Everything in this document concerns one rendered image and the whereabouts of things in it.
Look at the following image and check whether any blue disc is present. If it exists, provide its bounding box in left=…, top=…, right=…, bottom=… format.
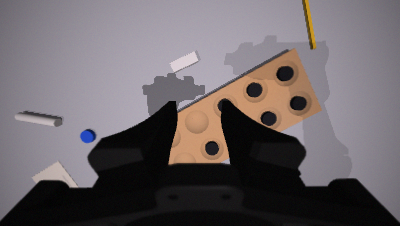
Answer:
left=80, top=130, right=96, bottom=143

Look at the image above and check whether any tan wooden tray with round holes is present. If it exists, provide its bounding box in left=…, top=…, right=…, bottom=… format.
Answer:
left=168, top=48, right=322, bottom=165

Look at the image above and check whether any grey cylinder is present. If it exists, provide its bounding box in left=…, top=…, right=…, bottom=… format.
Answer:
left=15, top=112, right=62, bottom=127

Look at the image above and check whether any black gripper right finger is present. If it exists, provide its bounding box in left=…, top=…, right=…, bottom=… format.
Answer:
left=221, top=101, right=307, bottom=194

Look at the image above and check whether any yellow pencil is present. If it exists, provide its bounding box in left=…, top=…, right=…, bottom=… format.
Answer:
left=302, top=0, right=316, bottom=50

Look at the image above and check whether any white rectangular block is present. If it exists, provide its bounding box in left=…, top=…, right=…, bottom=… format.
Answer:
left=170, top=52, right=198, bottom=73

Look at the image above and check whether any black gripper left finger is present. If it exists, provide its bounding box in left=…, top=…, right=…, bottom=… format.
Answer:
left=87, top=101, right=178, bottom=195

